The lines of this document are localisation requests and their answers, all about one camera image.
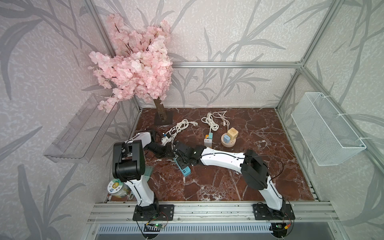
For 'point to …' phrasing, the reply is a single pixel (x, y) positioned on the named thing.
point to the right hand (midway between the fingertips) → (180, 159)
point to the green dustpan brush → (148, 171)
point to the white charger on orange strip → (208, 142)
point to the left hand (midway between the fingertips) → (173, 154)
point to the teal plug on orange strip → (210, 136)
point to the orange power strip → (207, 136)
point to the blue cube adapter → (226, 139)
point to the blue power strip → (186, 171)
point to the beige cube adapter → (233, 133)
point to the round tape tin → (118, 188)
